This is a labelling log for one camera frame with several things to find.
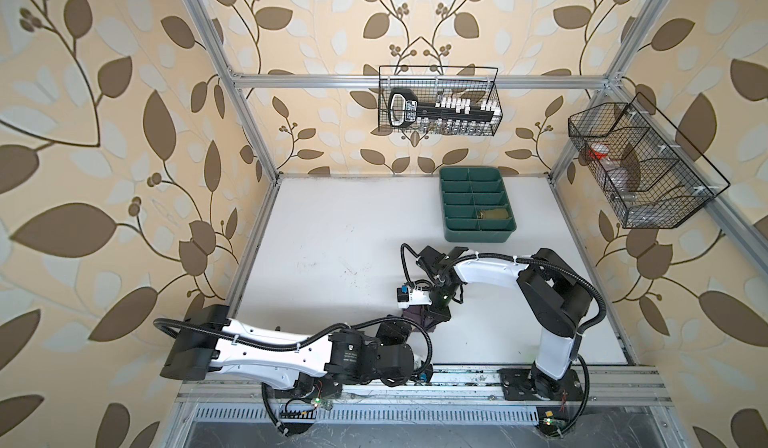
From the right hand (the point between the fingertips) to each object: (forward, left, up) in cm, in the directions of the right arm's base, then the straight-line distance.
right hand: (426, 325), depth 84 cm
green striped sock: (+34, -27, +7) cm, 45 cm away
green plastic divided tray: (+47, -20, +5) cm, 52 cm away
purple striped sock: (+1, +2, +7) cm, 7 cm away
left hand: (-4, +6, +10) cm, 12 cm away
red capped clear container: (+34, -49, +34) cm, 68 cm away
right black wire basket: (+22, -56, +35) cm, 69 cm away
